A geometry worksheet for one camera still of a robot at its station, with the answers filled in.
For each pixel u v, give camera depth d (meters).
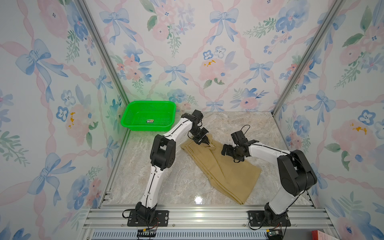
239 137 0.76
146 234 0.73
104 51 0.84
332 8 0.70
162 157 0.61
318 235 0.67
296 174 0.48
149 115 1.18
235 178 0.87
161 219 0.73
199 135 0.85
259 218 0.73
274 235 0.72
